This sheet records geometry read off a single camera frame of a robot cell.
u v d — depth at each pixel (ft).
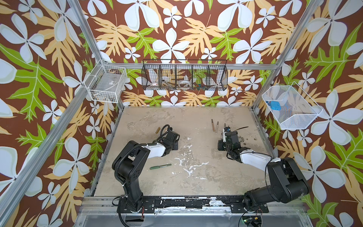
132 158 1.73
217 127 3.52
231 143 2.36
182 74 3.20
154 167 2.89
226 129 2.73
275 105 2.82
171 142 2.53
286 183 1.43
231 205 2.41
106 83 2.83
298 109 2.58
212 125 3.56
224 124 3.56
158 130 3.43
